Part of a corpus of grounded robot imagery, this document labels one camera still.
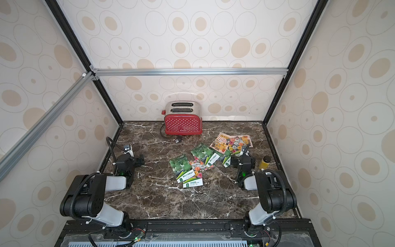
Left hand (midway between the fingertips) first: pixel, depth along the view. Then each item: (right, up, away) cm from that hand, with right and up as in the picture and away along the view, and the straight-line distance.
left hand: (137, 151), depth 93 cm
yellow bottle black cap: (+76, -7, -4) cm, 76 cm away
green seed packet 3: (+55, -7, +4) cm, 56 cm away
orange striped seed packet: (+52, +4, +13) cm, 54 cm away
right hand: (+69, -3, +1) cm, 69 cm away
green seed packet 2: (+42, -2, +7) cm, 43 cm away
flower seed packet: (+37, -10, +2) cm, 39 cm away
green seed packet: (+27, -10, +2) cm, 29 cm away
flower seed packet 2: (+63, +4, +13) cm, 64 cm away
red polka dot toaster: (+27, +21, +7) cm, 35 cm away
